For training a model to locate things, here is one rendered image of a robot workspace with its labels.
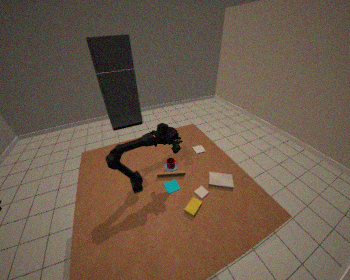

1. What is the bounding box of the beige flat square block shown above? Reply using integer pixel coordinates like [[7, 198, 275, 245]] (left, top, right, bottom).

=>
[[208, 172, 234, 189]]

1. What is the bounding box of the brown wooden bar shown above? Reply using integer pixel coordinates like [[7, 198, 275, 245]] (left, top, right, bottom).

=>
[[157, 171, 185, 178]]

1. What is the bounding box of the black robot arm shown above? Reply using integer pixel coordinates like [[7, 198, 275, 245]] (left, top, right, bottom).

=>
[[105, 123, 179, 194]]

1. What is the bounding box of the dark red cup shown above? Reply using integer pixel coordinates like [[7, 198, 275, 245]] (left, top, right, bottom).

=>
[[166, 158, 175, 169]]

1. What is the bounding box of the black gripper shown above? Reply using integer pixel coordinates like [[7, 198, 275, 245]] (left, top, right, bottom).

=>
[[164, 127, 183, 153]]

